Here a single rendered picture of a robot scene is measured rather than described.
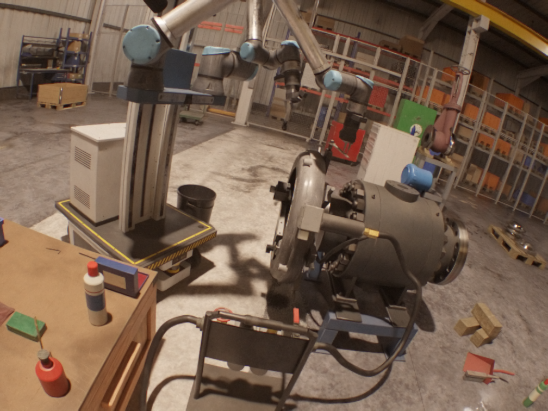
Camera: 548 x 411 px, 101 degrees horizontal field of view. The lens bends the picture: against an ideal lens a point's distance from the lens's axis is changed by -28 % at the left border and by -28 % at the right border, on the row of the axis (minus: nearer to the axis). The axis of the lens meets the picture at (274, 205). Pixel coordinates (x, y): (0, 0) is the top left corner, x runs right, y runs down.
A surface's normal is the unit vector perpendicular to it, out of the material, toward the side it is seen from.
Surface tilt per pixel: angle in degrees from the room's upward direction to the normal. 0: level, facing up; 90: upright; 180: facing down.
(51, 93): 90
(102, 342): 0
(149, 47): 94
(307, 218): 67
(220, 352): 90
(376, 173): 90
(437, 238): 57
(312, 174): 35
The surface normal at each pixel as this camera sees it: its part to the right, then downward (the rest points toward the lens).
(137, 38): 0.15, 0.46
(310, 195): 0.11, -0.26
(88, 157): -0.44, 0.23
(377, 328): -0.03, 0.37
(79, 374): 0.24, -0.90
